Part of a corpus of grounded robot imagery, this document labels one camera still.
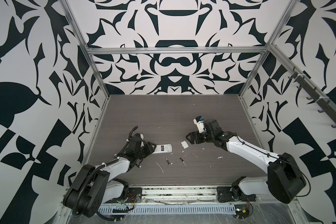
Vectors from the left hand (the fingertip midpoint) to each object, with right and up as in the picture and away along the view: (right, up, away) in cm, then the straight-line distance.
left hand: (155, 144), depth 88 cm
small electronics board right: (+45, -29, -17) cm, 56 cm away
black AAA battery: (+8, -10, -3) cm, 13 cm away
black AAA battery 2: (+16, -9, -1) cm, 18 cm away
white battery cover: (+19, -1, +5) cm, 19 cm away
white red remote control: (+5, -3, +1) cm, 6 cm away
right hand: (+22, +7, -4) cm, 24 cm away
